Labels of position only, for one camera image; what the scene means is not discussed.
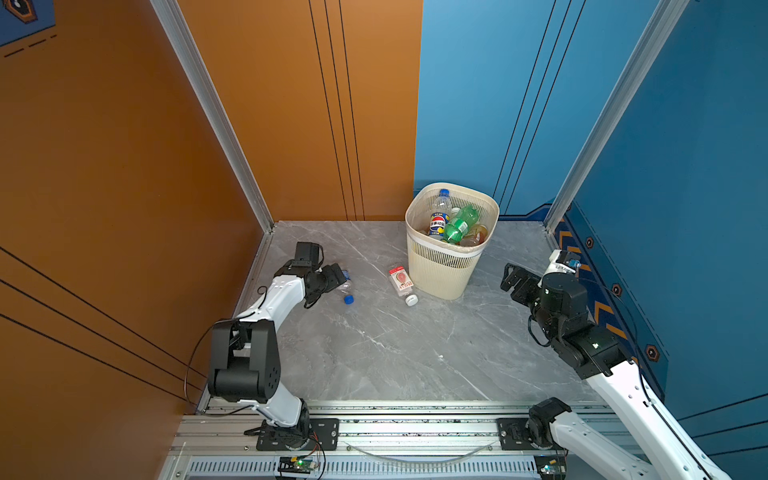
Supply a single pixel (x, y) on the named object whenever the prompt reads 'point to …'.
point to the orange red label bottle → (477, 235)
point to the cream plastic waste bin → (443, 270)
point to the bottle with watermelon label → (402, 284)
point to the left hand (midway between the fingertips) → (334, 279)
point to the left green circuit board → (296, 465)
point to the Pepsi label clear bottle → (440, 215)
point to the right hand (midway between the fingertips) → (516, 272)
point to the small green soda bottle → (460, 224)
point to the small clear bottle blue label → (346, 288)
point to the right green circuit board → (550, 464)
